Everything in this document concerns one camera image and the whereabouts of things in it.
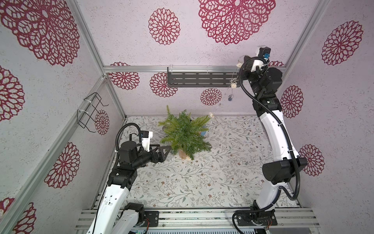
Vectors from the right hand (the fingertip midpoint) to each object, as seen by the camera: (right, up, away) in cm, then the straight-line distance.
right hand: (248, 53), depth 62 cm
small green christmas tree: (-27, -34, +10) cm, 45 cm away
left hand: (-37, -42, +10) cm, 56 cm away
